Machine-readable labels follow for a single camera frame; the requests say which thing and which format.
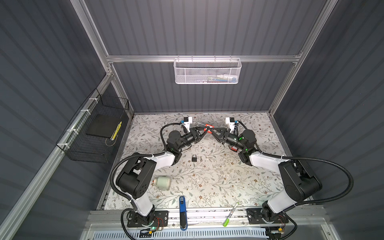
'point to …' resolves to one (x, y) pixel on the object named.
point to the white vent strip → (182, 233)
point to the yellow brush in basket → (116, 131)
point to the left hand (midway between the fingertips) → (210, 129)
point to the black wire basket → (81, 147)
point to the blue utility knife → (183, 219)
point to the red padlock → (210, 126)
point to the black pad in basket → (103, 125)
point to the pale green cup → (162, 183)
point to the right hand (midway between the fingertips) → (211, 133)
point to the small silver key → (201, 160)
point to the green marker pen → (226, 221)
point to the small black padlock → (194, 159)
